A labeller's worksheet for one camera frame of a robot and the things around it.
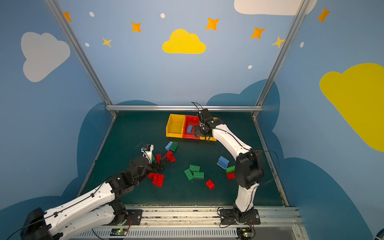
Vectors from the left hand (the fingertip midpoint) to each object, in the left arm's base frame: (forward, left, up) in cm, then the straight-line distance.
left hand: (161, 157), depth 79 cm
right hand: (+20, -22, 0) cm, 30 cm away
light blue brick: (+16, 0, -13) cm, 20 cm away
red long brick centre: (+10, -1, -14) cm, 17 cm away
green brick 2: (+1, -18, -15) cm, 23 cm away
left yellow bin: (+34, -3, -14) cm, 37 cm away
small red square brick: (+6, -4, -14) cm, 16 cm away
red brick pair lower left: (-7, +3, -15) cm, 16 cm away
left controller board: (-32, +18, -16) cm, 40 cm away
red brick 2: (-3, -40, -15) cm, 43 cm away
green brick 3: (-3, -15, -15) cm, 21 cm away
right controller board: (-31, -42, -17) cm, 55 cm away
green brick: (+16, -4, -15) cm, 22 cm away
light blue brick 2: (+30, -14, -14) cm, 36 cm away
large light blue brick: (+5, -36, -15) cm, 39 cm away
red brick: (-9, -27, -15) cm, 32 cm away
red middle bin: (+41, -15, -14) cm, 46 cm away
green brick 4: (-3, -20, -15) cm, 26 cm away
